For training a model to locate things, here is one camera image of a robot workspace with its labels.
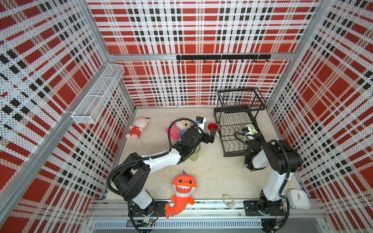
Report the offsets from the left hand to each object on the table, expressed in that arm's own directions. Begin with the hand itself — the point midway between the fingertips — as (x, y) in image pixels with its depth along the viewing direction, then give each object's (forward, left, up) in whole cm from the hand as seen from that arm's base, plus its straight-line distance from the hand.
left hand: (211, 126), depth 83 cm
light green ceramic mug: (+3, -27, -6) cm, 28 cm away
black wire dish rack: (+17, -22, -19) cm, 34 cm away
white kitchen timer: (-34, -44, -17) cm, 59 cm away
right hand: (+2, -35, -10) cm, 36 cm away
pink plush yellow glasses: (+10, +23, -15) cm, 29 cm away
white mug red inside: (+10, -3, -13) cm, 17 cm away
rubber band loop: (-37, -8, -19) cm, 43 cm away
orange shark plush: (-29, +15, -12) cm, 35 cm away
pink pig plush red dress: (+12, +50, -14) cm, 53 cm away
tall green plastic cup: (-10, +10, -17) cm, 22 cm away
